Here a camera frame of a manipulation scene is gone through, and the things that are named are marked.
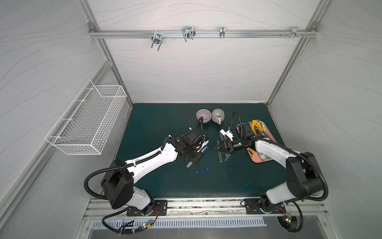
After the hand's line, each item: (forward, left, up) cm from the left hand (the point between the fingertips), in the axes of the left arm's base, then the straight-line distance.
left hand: (198, 155), depth 80 cm
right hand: (+3, -10, 0) cm, 11 cm away
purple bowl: (+37, -5, -7) cm, 38 cm away
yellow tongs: (+29, -40, -8) cm, 50 cm away
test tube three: (+3, -4, +3) cm, 6 cm away
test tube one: (-5, +5, -1) cm, 7 cm away
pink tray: (+24, -42, -11) cm, 49 cm away
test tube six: (+7, -13, -11) cm, 19 cm away
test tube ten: (+5, -18, -10) cm, 21 cm away
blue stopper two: (-3, -5, -11) cm, 12 cm away
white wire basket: (+4, +54, +20) cm, 58 cm away
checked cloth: (+28, -48, -10) cm, 56 cm away
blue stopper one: (-6, 0, -10) cm, 12 cm away
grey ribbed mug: (+36, -14, -8) cm, 40 cm away
